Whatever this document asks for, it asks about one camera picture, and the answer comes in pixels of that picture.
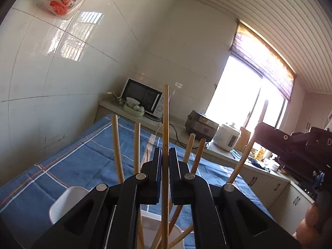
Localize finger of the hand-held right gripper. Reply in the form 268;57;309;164
253;123;306;159

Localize stack of white dishes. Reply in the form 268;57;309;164
265;158;282;172

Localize bundle of wooden chopsticks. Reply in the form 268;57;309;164
111;114;206;249

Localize green plate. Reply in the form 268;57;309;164
123;102;146;116

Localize white microwave oven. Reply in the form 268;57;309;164
121;78;170;118

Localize black power cable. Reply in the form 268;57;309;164
153;114;187;147

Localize black rice cooker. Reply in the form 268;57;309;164
185;110;220;140

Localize brown window blind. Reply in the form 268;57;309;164
228;21;297;101

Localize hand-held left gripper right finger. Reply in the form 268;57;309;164
168;147;303;249

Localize white utensil holder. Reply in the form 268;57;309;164
49;186;185;249

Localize wooden cutting board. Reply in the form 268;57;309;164
235;127;252;153

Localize white pressure cooker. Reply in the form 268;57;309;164
213;122;242;151

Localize long wooden chopstick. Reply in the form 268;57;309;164
227;99;269;184
161;84;170;249

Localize kitchen window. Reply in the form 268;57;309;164
205;54;288;140

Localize white kitchen cabinets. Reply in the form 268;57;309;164
207;156;317;236

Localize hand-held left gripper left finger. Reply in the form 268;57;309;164
31;147;163;249

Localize person's right hand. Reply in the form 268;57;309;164
292;202;323;249

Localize blue plaid tablecloth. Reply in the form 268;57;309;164
0;114;275;249

